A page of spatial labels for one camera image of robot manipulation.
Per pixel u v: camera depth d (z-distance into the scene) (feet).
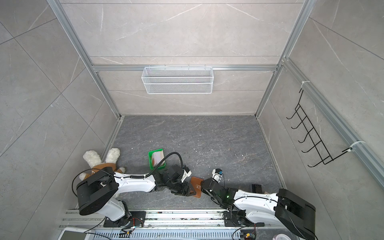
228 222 2.39
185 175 2.54
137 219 2.39
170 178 2.17
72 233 2.17
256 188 2.68
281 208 1.41
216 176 2.54
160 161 2.25
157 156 3.03
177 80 3.30
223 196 2.08
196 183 2.74
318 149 2.09
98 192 1.43
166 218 2.45
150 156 3.06
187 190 2.38
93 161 2.75
